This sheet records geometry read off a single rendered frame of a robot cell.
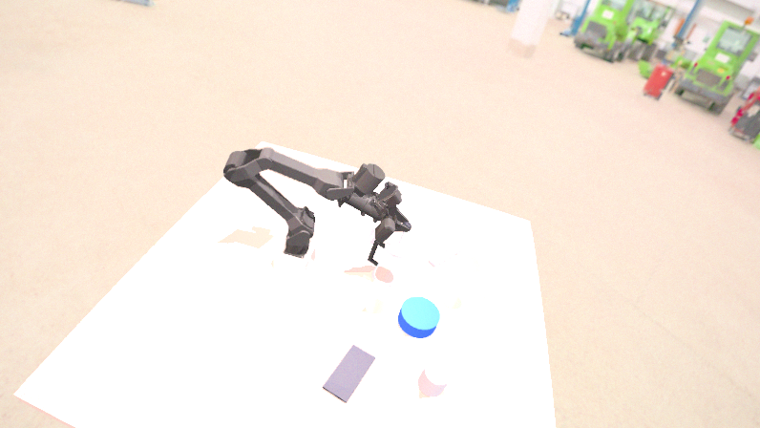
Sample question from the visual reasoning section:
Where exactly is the blue cylinder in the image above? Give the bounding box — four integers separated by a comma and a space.
398, 296, 440, 338

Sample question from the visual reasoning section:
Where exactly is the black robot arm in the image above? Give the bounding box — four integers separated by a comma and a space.
223, 147, 402, 259

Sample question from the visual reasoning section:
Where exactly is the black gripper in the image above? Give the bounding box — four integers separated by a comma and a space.
359, 192, 410, 244

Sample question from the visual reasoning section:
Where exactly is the pale grey cylinder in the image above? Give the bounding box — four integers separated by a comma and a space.
363, 217, 380, 245
417, 359, 452, 396

